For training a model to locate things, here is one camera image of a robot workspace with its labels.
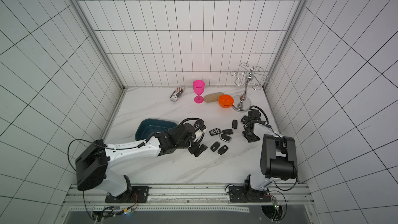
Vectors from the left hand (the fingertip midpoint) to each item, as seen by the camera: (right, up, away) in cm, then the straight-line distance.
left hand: (197, 143), depth 81 cm
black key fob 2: (+30, +10, +19) cm, 37 cm away
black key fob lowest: (+14, -6, +7) cm, 17 cm away
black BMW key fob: (+11, +3, +12) cm, 17 cm away
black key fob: (+10, -4, +7) cm, 13 cm away
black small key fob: (+19, +3, +14) cm, 24 cm away
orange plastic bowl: (+20, +22, +26) cm, 40 cm away
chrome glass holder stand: (+32, +37, +5) cm, 49 cm away
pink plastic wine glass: (+1, +32, +21) cm, 39 cm away
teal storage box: (-32, +6, +15) cm, 36 cm away
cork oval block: (+10, +25, +29) cm, 40 cm away
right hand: (+32, +4, +14) cm, 36 cm away
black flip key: (+24, +7, +17) cm, 30 cm away
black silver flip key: (+17, 0, +12) cm, 20 cm away
